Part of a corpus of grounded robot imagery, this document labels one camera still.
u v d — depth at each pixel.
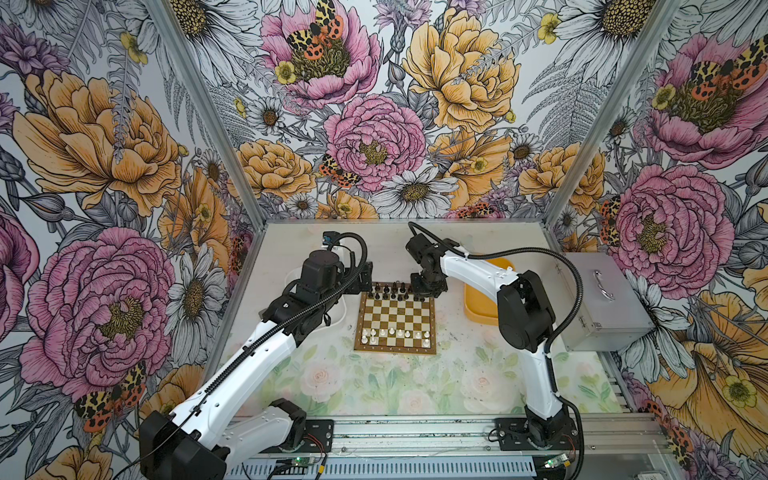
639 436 0.76
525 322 0.55
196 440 0.38
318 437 0.73
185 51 0.78
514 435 0.73
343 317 0.89
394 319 0.94
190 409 0.40
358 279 0.69
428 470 1.12
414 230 0.87
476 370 0.85
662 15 0.72
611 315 0.80
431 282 0.82
